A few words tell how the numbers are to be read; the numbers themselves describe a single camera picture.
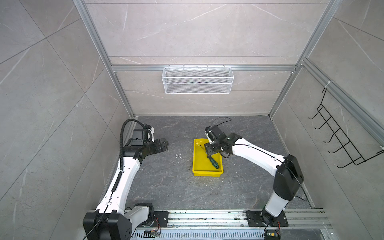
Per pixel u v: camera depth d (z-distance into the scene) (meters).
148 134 0.65
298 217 0.75
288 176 0.45
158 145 0.69
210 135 0.67
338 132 0.68
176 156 0.98
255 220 0.73
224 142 0.61
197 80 1.01
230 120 0.93
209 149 0.76
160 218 0.73
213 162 0.90
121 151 0.51
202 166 0.91
